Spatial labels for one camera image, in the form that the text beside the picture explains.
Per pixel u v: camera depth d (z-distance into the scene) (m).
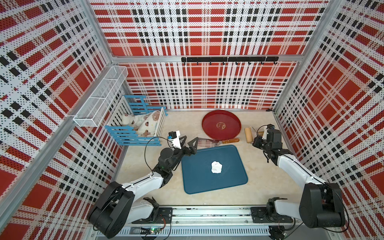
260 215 0.72
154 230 0.69
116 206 0.42
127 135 0.98
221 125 1.11
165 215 0.74
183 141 0.82
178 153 0.73
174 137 0.70
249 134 0.89
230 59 0.89
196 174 0.88
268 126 0.79
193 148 0.72
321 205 0.42
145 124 1.04
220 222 0.73
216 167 0.89
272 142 0.67
